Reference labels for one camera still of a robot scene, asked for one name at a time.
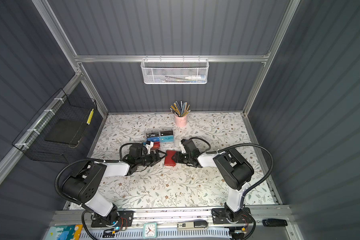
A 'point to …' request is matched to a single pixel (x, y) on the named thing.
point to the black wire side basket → (62, 131)
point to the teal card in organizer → (168, 138)
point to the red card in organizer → (156, 145)
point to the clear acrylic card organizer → (156, 133)
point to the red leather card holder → (168, 161)
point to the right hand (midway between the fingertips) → (175, 159)
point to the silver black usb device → (192, 225)
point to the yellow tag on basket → (90, 117)
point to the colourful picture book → (64, 232)
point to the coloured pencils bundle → (180, 108)
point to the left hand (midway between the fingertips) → (165, 156)
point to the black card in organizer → (166, 133)
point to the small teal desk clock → (150, 230)
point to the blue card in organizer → (153, 139)
